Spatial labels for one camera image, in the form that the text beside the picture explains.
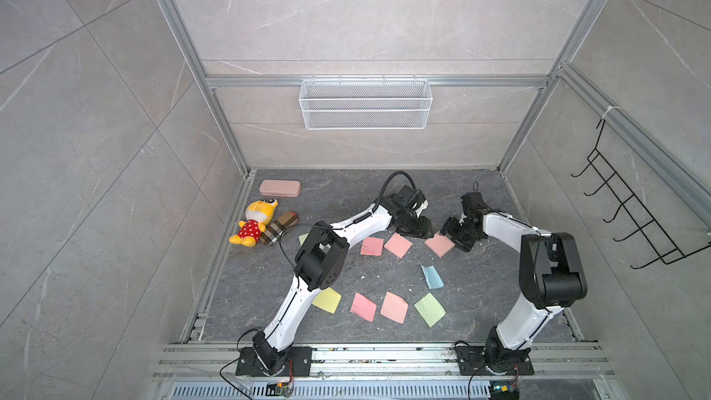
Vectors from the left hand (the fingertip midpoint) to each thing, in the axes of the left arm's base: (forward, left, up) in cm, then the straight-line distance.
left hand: (434, 232), depth 91 cm
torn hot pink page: (-21, +25, -8) cm, 33 cm away
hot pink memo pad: (-1, +21, -8) cm, 22 cm away
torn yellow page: (-19, +35, -7) cm, 41 cm away
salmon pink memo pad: (-1, -3, -7) cm, 8 cm away
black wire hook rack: (-15, -42, +24) cm, 51 cm away
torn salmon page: (-21, +15, -8) cm, 27 cm away
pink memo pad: (-1, +12, -6) cm, 13 cm away
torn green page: (-22, +4, -8) cm, 24 cm away
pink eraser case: (+27, +55, -6) cm, 62 cm away
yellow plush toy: (+11, +62, -2) cm, 63 cm away
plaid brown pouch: (+7, +54, -5) cm, 55 cm away
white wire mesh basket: (+43, +22, +22) cm, 53 cm away
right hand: (+2, -7, -6) cm, 10 cm away
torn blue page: (-13, +2, -7) cm, 15 cm away
